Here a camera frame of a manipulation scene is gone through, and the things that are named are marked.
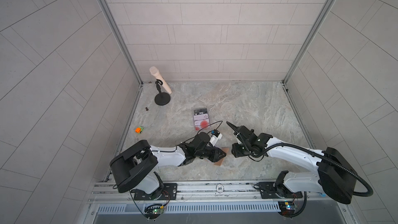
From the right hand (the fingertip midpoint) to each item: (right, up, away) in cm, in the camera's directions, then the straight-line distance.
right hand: (233, 153), depth 82 cm
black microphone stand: (-45, +29, +23) cm, 58 cm away
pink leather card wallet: (-5, +3, -3) cm, 6 cm away
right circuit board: (+21, -19, -15) cm, 32 cm away
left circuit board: (-37, -17, -17) cm, 44 cm away
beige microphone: (-44, +45, +4) cm, 62 cm away
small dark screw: (-53, +22, +17) cm, 60 cm away
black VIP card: (-18, +21, +11) cm, 30 cm away
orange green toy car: (-53, +11, +6) cm, 55 cm away
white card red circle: (-17, +15, +8) cm, 24 cm away
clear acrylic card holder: (-17, +17, +9) cm, 26 cm away
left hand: (-5, 0, -4) cm, 6 cm away
